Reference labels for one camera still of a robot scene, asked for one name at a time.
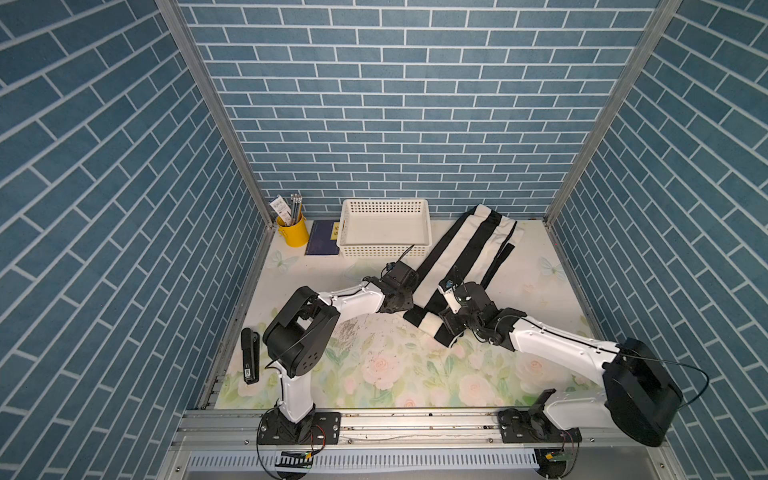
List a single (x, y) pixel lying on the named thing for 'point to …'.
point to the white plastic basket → (384, 228)
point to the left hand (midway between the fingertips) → (413, 303)
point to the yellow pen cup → (296, 234)
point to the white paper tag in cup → (283, 210)
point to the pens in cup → (296, 201)
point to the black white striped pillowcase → (470, 253)
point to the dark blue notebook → (319, 240)
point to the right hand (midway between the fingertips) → (450, 310)
